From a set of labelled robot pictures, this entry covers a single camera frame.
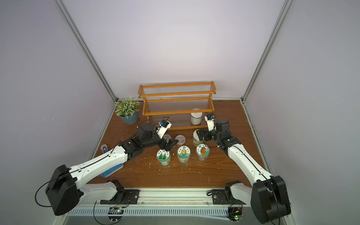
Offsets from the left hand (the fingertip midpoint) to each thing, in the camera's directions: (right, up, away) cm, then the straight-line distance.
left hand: (174, 136), depth 76 cm
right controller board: (+31, -38, -7) cm, 49 cm away
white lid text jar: (+13, +9, +20) cm, 25 cm away
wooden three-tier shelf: (0, +20, +16) cm, 26 cm away
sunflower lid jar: (+5, -11, +4) cm, 13 cm away
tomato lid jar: (+16, -10, +5) cm, 20 cm away
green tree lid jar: (-6, -13, +3) cm, 15 cm away
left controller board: (-31, -40, -4) cm, 51 cm away
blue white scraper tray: (-47, -10, +13) cm, 50 cm away
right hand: (+18, +5, +7) cm, 20 cm away
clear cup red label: (+3, -5, +14) cm, 15 cm away
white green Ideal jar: (+13, -3, +9) cm, 16 cm away
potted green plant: (-34, +15, +18) cm, 42 cm away
